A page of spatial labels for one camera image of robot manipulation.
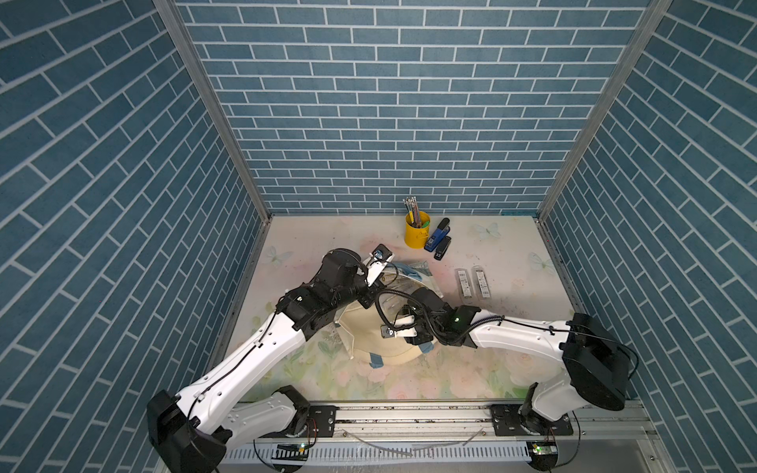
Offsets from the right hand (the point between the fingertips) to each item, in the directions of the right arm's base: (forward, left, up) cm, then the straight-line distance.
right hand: (404, 316), depth 84 cm
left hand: (+2, +4, +18) cm, 18 cm away
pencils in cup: (+39, 0, +8) cm, 39 cm away
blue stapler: (+39, -13, -3) cm, 42 cm away
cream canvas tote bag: (-4, +13, -2) cm, 13 cm away
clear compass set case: (+16, -20, -7) cm, 26 cm away
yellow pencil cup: (+31, -3, -1) cm, 31 cm away
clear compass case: (+17, -25, -6) cm, 31 cm away
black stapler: (+31, -12, -5) cm, 34 cm away
